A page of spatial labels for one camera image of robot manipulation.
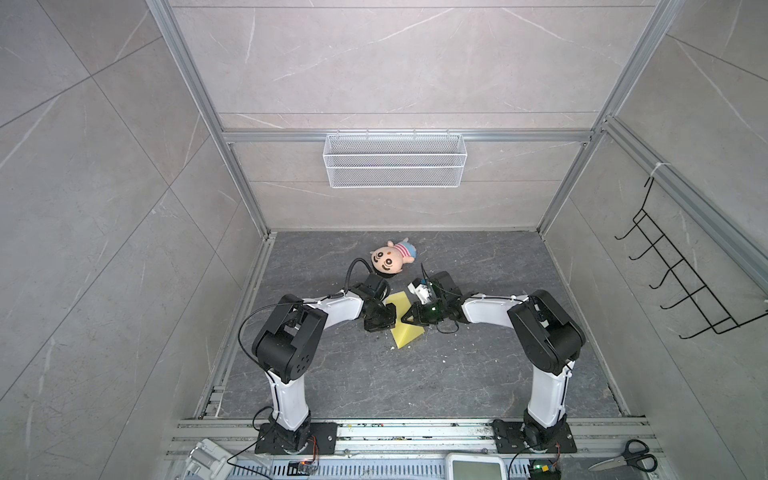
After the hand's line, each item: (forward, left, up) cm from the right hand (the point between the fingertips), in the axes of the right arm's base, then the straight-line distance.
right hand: (402, 318), depth 93 cm
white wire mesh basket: (+45, +1, +28) cm, 53 cm away
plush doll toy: (+19, +4, +6) cm, 20 cm away
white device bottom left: (-37, +47, +1) cm, 60 cm away
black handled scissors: (-37, -56, -3) cm, 67 cm away
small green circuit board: (-40, -32, -3) cm, 51 cm away
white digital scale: (-39, -15, +2) cm, 42 cm away
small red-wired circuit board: (-38, +26, -2) cm, 46 cm away
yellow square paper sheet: (-4, 0, -1) cm, 4 cm away
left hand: (0, +2, -1) cm, 2 cm away
